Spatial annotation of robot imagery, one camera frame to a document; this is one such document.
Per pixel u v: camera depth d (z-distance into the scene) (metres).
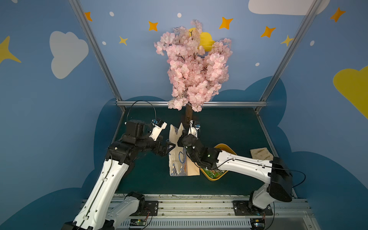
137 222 0.72
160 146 0.58
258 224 0.72
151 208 0.76
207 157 0.55
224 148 0.93
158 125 0.58
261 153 0.96
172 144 0.65
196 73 0.71
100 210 0.37
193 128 0.63
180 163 0.67
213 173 0.86
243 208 0.74
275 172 0.43
